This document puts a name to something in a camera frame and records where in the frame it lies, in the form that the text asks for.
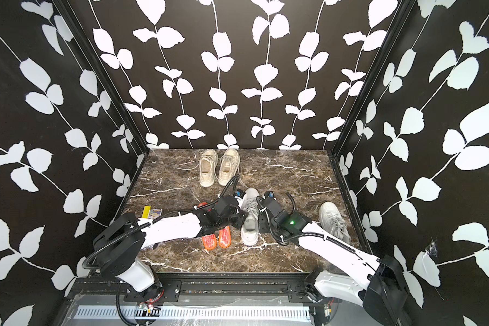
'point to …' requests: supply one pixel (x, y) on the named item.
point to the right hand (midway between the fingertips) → (260, 217)
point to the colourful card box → (155, 213)
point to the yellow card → (146, 211)
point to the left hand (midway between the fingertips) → (248, 211)
